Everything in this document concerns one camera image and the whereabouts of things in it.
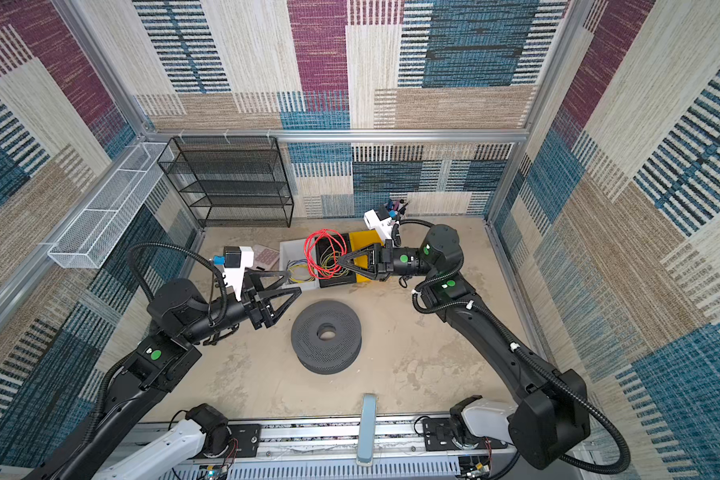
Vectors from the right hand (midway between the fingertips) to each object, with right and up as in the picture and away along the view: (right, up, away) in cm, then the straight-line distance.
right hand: (341, 270), depth 58 cm
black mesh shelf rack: (-43, +29, +52) cm, 74 cm away
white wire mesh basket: (-60, +7, +14) cm, 62 cm away
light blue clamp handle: (+5, -41, +17) cm, 45 cm away
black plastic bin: (-8, +4, +47) cm, 47 cm away
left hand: (-9, -2, +1) cm, 9 cm away
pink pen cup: (+15, +19, +50) cm, 56 cm away
